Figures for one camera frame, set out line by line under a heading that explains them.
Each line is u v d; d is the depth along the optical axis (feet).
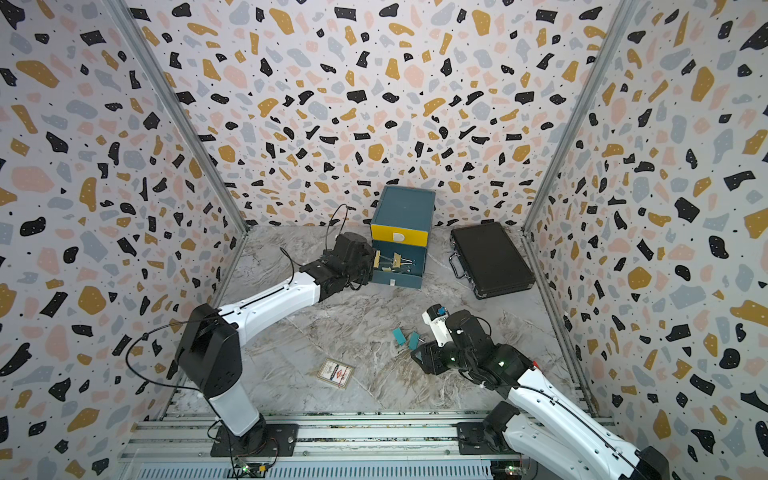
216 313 1.58
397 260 3.37
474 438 2.44
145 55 2.46
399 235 3.08
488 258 3.50
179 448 2.40
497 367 1.73
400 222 3.02
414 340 3.00
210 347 1.51
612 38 2.46
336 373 2.74
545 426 1.58
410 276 3.10
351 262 2.25
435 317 2.21
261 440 2.23
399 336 3.03
